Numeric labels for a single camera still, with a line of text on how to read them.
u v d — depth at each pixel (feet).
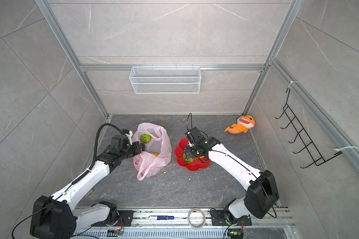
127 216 2.40
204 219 2.39
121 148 2.11
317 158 1.95
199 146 1.88
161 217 2.39
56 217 1.27
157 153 3.19
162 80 3.29
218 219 2.39
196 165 3.04
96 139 1.97
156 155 2.67
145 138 3.22
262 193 1.32
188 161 2.94
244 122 3.48
